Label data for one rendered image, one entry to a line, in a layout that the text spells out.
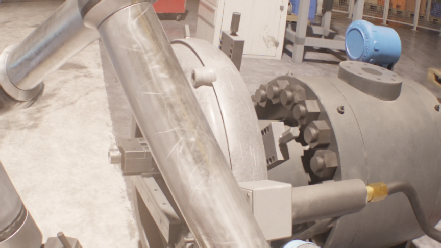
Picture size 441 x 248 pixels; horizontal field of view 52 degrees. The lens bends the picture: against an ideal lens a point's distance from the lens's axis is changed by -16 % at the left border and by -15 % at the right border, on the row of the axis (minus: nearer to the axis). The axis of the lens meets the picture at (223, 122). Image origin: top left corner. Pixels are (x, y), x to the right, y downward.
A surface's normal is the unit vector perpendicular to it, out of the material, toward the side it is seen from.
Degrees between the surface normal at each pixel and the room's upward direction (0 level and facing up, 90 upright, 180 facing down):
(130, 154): 88
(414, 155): 57
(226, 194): 52
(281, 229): 67
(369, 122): 37
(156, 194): 2
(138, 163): 88
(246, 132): 46
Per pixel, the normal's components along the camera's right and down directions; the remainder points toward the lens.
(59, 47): -0.18, 0.78
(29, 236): 0.93, -0.15
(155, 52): 0.44, -0.24
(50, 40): -0.44, 0.46
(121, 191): 0.12, -0.92
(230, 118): 0.32, -0.48
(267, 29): 0.27, 0.38
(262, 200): 0.39, 0.00
